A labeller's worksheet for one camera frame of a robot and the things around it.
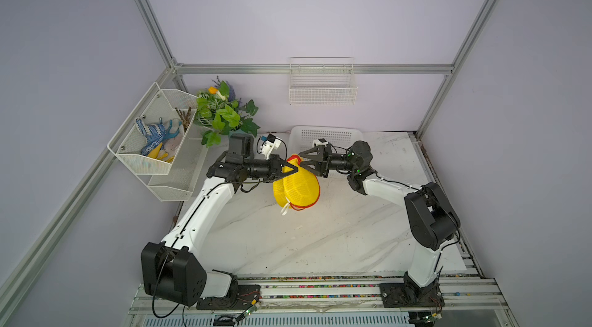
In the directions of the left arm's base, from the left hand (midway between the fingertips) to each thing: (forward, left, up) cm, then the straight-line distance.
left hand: (296, 171), depth 71 cm
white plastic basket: (+36, -1, -22) cm, 43 cm away
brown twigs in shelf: (+22, +42, +3) cm, 47 cm away
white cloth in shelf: (+10, +43, +2) cm, 44 cm away
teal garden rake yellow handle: (+15, +46, +1) cm, 48 cm away
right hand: (+3, -1, -1) cm, 4 cm away
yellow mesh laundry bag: (-5, -1, -3) cm, 6 cm away
